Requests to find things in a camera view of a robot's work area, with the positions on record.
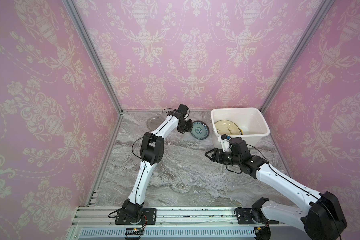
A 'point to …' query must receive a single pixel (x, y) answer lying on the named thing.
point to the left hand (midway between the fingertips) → (192, 129)
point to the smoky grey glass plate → (153, 122)
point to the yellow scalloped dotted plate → (242, 132)
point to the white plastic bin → (254, 121)
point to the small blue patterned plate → (200, 130)
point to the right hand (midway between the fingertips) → (208, 154)
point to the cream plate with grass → (227, 127)
